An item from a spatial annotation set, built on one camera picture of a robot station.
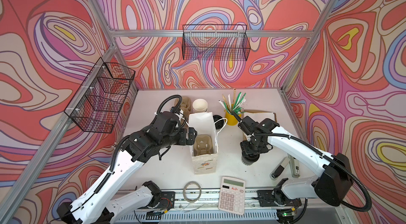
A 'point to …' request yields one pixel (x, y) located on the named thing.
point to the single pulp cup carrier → (202, 145)
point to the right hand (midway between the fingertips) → (253, 157)
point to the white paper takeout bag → (203, 123)
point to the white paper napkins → (260, 117)
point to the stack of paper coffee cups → (200, 105)
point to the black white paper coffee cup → (248, 159)
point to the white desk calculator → (231, 196)
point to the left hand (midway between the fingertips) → (192, 133)
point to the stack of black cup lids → (218, 125)
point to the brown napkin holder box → (248, 111)
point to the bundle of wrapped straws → (238, 102)
